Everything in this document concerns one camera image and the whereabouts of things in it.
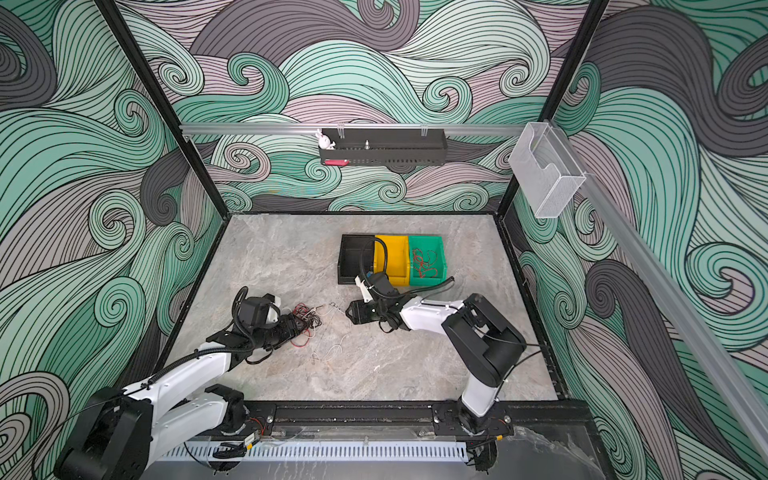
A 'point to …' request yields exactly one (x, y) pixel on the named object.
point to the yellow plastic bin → (397, 256)
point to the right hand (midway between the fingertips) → (353, 312)
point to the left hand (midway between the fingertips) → (303, 325)
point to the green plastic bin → (426, 243)
